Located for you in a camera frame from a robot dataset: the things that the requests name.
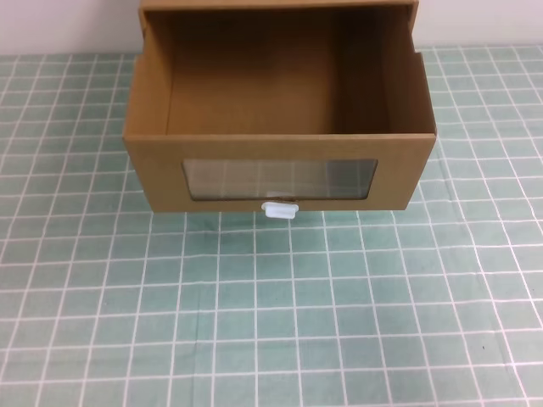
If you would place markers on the brown cardboard drawer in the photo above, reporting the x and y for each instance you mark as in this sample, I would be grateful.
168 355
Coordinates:
357 140

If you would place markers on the cyan checkered tablecloth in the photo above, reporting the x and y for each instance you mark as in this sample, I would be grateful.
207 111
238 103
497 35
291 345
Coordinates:
104 303

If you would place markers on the white drawer handle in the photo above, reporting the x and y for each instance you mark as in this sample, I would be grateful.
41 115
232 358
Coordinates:
282 211

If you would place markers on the brown cardboard shoebox shell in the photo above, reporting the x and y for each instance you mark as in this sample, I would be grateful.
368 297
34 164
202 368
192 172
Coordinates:
245 38

